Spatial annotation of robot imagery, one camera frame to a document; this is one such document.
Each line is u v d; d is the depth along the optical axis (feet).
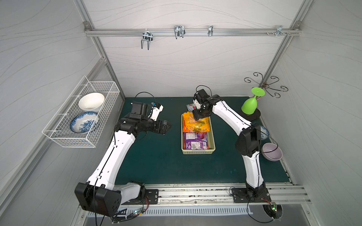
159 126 2.09
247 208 2.13
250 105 2.77
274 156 2.82
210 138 2.97
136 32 2.57
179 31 2.49
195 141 2.86
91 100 2.41
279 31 2.51
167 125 2.14
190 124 2.92
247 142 1.80
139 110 1.82
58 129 1.86
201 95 2.40
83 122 2.13
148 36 2.57
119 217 2.25
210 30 2.61
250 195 2.13
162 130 2.13
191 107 3.67
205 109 2.27
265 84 2.76
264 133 3.08
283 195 2.47
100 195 1.21
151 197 2.41
